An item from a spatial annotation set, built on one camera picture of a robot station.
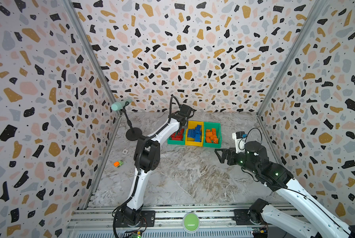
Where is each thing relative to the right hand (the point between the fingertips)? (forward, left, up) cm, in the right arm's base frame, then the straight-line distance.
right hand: (224, 150), depth 71 cm
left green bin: (+19, +30, -22) cm, 41 cm away
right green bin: (+32, +3, -19) cm, 37 cm away
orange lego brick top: (+25, +4, -23) cm, 35 cm away
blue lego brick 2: (+26, +15, -21) cm, 36 cm away
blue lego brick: (+23, +12, -22) cm, 34 cm away
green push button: (-27, +16, -24) cm, 39 cm away
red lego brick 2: (+20, +28, -19) cm, 39 cm away
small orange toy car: (+2, +61, -21) cm, 65 cm away
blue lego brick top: (+30, +12, -21) cm, 38 cm away
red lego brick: (+24, +24, -22) cm, 40 cm away
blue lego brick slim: (+28, +17, -22) cm, 40 cm away
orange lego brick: (+30, 0, -23) cm, 37 cm away
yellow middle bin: (+35, +16, -22) cm, 44 cm away
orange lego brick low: (+22, -1, -24) cm, 33 cm away
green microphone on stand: (+26, +57, -22) cm, 67 cm away
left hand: (+29, +21, -12) cm, 38 cm away
